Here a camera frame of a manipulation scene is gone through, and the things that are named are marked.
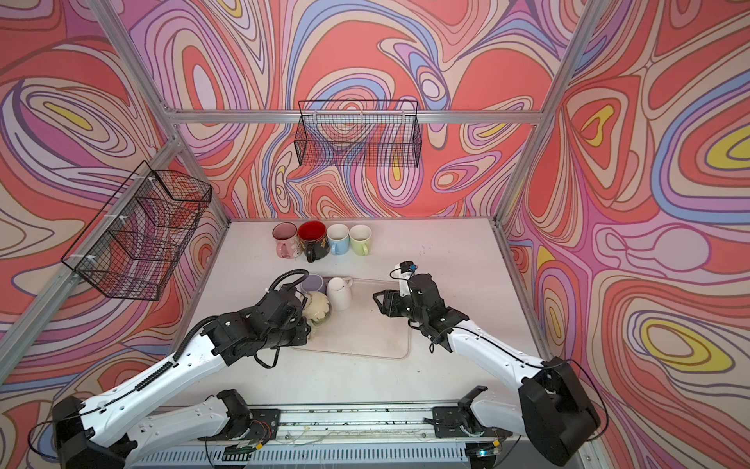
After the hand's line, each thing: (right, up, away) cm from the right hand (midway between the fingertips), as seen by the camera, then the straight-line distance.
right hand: (383, 302), depth 83 cm
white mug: (-13, +2, +6) cm, 15 cm away
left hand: (-18, -5, -7) cm, 20 cm away
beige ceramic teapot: (-18, -1, -7) cm, 19 cm away
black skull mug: (-24, +18, +18) cm, 35 cm away
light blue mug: (-16, +20, +22) cm, 34 cm away
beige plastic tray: (-7, -11, +9) cm, 16 cm away
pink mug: (-33, +18, +18) cm, 41 cm away
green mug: (-8, +19, +20) cm, 29 cm away
